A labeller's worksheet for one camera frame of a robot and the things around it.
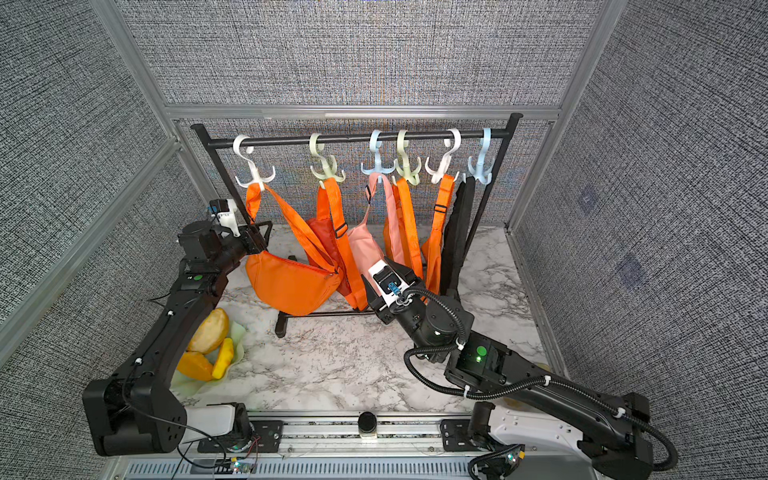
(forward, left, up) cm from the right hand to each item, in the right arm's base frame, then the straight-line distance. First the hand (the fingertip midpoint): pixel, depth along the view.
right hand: (381, 261), depth 56 cm
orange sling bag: (+14, -13, -14) cm, 24 cm away
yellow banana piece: (-6, +43, -36) cm, 56 cm away
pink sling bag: (+21, +3, -20) cm, 29 cm away
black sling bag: (+22, -21, -18) cm, 35 cm away
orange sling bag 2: (+17, -5, -13) cm, 22 cm away
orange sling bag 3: (+13, +29, -28) cm, 43 cm away
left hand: (+21, +29, -10) cm, 37 cm away
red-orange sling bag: (+18, +14, -16) cm, 28 cm away
